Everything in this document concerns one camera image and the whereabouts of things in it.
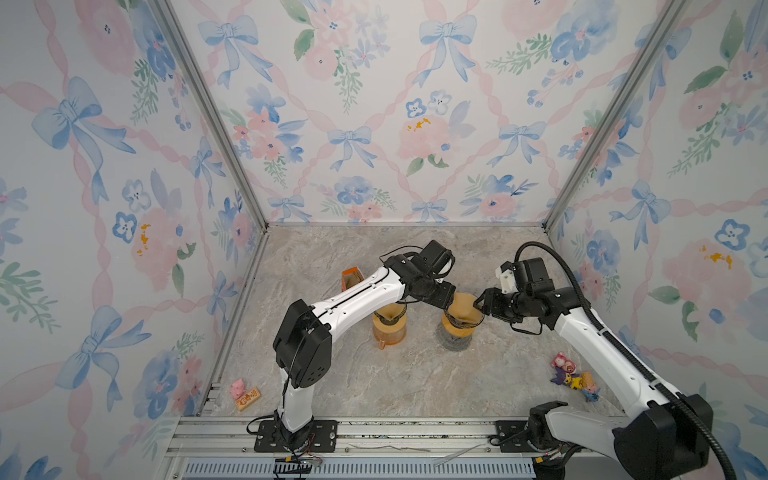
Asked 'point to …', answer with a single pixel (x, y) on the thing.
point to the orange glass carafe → (392, 338)
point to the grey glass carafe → (453, 343)
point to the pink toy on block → (241, 397)
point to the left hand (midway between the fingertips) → (447, 295)
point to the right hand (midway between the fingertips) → (481, 303)
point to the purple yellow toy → (565, 374)
